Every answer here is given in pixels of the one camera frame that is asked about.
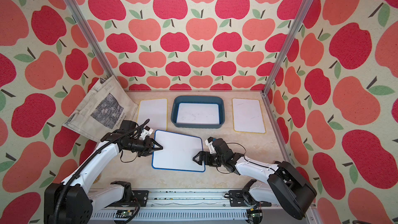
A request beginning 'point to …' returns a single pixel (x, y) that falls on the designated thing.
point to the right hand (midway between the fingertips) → (199, 163)
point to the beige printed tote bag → (102, 109)
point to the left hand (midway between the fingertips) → (161, 151)
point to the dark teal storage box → (178, 99)
